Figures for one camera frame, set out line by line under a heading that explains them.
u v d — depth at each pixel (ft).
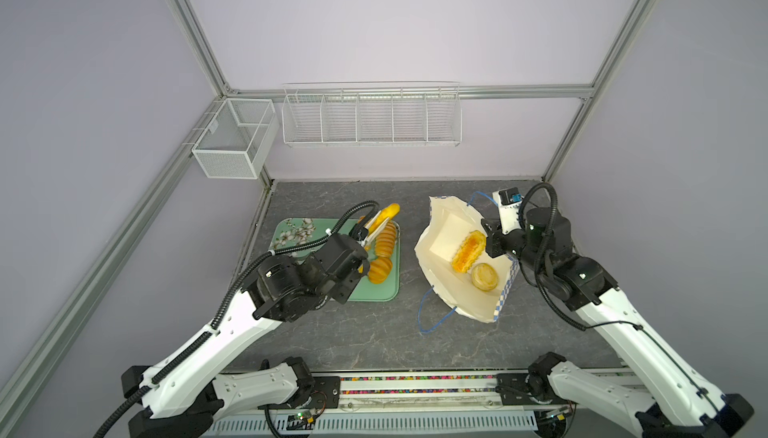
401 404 2.42
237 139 3.42
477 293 2.90
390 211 2.45
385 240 3.20
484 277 2.91
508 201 1.90
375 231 1.82
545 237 1.59
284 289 1.26
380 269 3.00
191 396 1.26
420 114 3.43
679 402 1.25
